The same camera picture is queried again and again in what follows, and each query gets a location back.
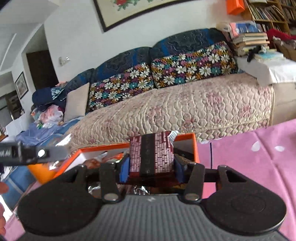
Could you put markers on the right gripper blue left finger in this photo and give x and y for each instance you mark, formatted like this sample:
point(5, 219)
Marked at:
point(111, 174)

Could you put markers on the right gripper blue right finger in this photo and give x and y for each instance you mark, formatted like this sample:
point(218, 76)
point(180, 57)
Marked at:
point(191, 174)

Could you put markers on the silver foil snack bag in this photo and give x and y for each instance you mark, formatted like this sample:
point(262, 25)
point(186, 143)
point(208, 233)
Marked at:
point(95, 190)

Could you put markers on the orange cardboard box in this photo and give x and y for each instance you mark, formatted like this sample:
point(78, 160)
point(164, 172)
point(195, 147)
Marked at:
point(185, 145)

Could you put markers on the dark red chocolate snack bag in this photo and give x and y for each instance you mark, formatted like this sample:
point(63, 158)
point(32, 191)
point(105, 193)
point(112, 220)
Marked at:
point(152, 159)

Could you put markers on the person left hand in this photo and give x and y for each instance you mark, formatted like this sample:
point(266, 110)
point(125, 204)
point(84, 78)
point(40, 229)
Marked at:
point(3, 189)

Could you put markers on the blue striped blanket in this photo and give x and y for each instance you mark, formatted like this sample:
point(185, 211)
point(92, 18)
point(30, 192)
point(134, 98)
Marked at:
point(19, 178)

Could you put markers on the orange cylindrical canister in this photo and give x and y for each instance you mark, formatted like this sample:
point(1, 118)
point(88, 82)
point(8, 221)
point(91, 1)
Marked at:
point(43, 172)

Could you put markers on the small framed picture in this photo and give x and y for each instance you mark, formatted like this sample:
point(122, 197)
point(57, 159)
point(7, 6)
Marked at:
point(21, 86)

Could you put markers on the pink floral tablecloth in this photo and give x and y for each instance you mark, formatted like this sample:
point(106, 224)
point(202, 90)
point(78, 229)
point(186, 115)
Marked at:
point(248, 194)

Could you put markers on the beige pillow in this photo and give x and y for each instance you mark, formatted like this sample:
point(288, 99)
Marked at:
point(76, 103)

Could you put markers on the sofa with quilted cover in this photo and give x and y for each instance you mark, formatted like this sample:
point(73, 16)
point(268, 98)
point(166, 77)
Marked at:
point(211, 108)

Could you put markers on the left floral cushion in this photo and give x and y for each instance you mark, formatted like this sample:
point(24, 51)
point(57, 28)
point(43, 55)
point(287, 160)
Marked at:
point(132, 82)

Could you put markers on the floral cushion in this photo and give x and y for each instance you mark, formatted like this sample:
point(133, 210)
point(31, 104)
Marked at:
point(132, 82)
point(213, 61)

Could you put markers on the right floral cushion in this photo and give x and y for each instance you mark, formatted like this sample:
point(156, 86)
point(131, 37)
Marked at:
point(213, 61)

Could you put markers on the white cloth covered side table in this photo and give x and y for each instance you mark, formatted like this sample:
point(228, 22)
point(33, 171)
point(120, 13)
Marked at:
point(269, 72)

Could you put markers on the stack of books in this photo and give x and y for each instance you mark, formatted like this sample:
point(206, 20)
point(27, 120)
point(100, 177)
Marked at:
point(246, 36)

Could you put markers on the wooden chair with clothes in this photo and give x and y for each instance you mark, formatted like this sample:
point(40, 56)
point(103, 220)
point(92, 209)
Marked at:
point(284, 43)

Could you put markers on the framed floral picture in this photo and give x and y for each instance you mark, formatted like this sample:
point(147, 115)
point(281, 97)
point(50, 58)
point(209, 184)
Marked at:
point(114, 13)

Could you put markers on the orange paper bag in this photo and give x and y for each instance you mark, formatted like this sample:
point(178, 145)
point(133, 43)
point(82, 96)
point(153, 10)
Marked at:
point(235, 7)

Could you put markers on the wooden bookshelf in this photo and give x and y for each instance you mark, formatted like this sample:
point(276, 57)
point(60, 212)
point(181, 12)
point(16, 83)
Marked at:
point(279, 15)

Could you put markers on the white wall switch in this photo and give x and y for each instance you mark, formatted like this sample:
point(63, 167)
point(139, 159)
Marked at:
point(63, 61)

